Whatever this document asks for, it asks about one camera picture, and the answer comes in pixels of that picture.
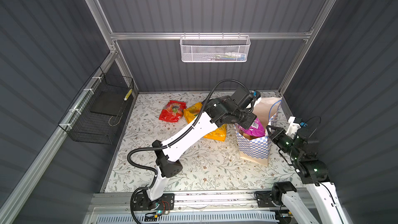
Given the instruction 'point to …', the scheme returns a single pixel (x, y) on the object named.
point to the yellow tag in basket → (125, 98)
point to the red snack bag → (172, 111)
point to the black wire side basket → (93, 115)
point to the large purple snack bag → (255, 128)
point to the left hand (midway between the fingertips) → (252, 117)
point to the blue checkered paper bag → (257, 151)
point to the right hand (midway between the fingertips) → (268, 127)
